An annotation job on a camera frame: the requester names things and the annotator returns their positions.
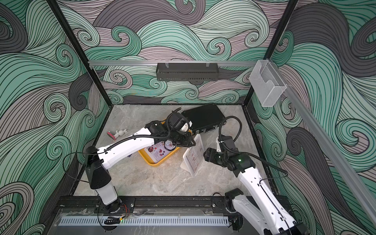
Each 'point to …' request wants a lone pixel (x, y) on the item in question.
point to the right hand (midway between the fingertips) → (207, 156)
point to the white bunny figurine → (120, 132)
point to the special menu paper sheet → (157, 151)
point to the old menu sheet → (195, 156)
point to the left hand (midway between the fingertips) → (196, 143)
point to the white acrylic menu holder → (185, 164)
